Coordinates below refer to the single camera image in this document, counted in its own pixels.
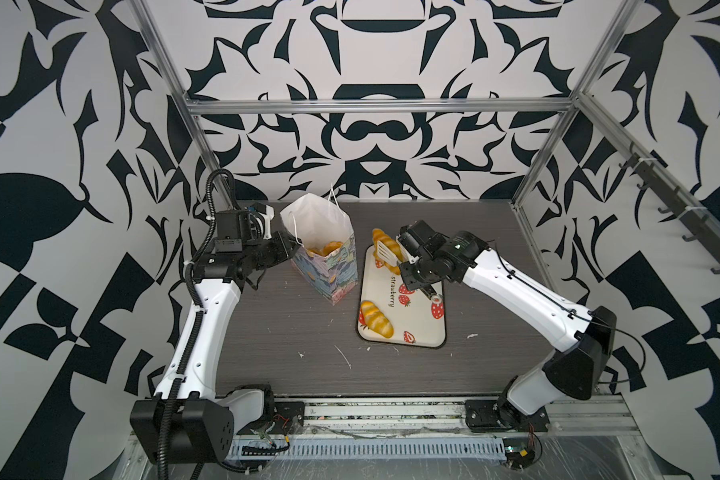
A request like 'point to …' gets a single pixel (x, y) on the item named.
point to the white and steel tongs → (388, 255)
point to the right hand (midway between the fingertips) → (409, 274)
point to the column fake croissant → (380, 235)
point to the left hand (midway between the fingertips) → (298, 238)
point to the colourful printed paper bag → (328, 255)
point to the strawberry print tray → (416, 318)
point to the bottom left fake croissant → (376, 320)
